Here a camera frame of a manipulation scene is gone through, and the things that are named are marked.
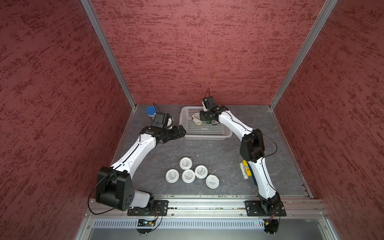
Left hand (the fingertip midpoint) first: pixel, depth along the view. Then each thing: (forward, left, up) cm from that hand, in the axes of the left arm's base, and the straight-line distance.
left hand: (179, 136), depth 84 cm
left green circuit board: (-40, +16, -17) cm, 46 cm away
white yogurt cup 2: (-17, -13, -9) cm, 23 cm away
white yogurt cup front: (-22, -19, -10) cm, 31 cm away
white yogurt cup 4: (-19, +3, -10) cm, 22 cm away
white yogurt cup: (-12, -4, -9) cm, 16 cm away
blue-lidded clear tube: (+36, +28, -18) cm, 49 cm away
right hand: (+19, -15, -5) cm, 25 cm away
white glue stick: (-15, -38, -14) cm, 43 cm away
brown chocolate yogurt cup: (+21, -10, -9) cm, 25 cm away
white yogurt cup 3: (-19, -6, -9) cm, 22 cm away
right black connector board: (-41, -46, -15) cm, 63 cm away
